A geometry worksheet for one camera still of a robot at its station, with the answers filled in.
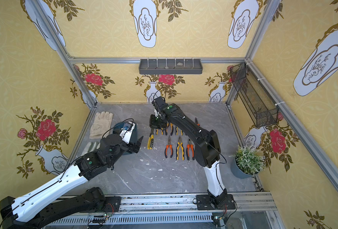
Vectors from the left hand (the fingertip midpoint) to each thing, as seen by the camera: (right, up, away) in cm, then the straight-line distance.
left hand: (136, 133), depth 72 cm
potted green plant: (+56, -15, 0) cm, 58 cm away
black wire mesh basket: (+70, +13, +10) cm, 72 cm away
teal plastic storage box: (-20, +1, +27) cm, 33 cm away
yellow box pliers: (+24, -9, +23) cm, 34 cm away
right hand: (+5, +1, +14) cm, 14 cm away
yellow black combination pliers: (+22, -3, +31) cm, 38 cm away
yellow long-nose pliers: (+18, 0, +31) cm, 36 cm away
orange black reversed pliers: (+32, -13, +21) cm, 40 cm away
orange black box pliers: (+15, -13, +23) cm, 30 cm away
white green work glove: (-36, -12, +23) cm, 44 cm away
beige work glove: (-35, +1, +34) cm, 49 cm away
